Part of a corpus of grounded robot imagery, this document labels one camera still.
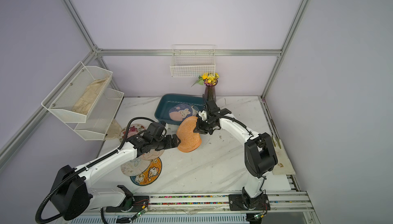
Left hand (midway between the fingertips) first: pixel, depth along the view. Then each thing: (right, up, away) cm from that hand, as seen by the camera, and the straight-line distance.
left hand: (174, 144), depth 83 cm
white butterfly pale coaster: (-23, -14, +3) cm, 27 cm away
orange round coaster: (+9, +2, +1) cm, 9 cm away
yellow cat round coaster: (-13, -17, 0) cm, 21 cm away
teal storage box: (-12, +25, +32) cm, 42 cm away
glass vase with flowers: (+21, +38, +15) cm, 46 cm away
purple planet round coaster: (0, +18, +25) cm, 31 cm away
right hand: (+9, +6, +2) cm, 11 cm away
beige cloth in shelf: (-44, +23, -6) cm, 50 cm away
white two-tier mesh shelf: (-49, +10, +8) cm, 50 cm away
